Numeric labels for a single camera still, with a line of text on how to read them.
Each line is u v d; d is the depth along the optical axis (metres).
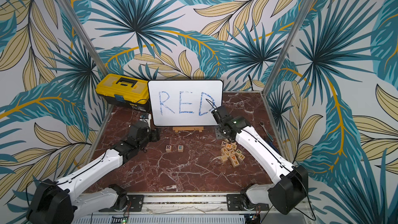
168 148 0.88
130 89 0.97
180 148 0.90
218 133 0.70
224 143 0.90
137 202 0.73
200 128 0.94
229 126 0.53
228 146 0.90
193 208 0.73
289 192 0.39
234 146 0.90
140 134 0.63
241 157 0.86
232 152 0.88
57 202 0.38
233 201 0.73
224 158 0.86
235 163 0.84
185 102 0.88
